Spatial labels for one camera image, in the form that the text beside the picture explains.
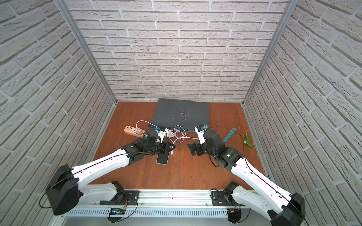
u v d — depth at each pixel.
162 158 0.88
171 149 0.74
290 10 0.70
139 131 0.93
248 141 0.95
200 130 0.64
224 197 0.65
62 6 0.70
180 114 1.07
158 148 0.67
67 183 0.40
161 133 0.72
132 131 0.97
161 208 0.74
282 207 0.39
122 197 0.67
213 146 0.53
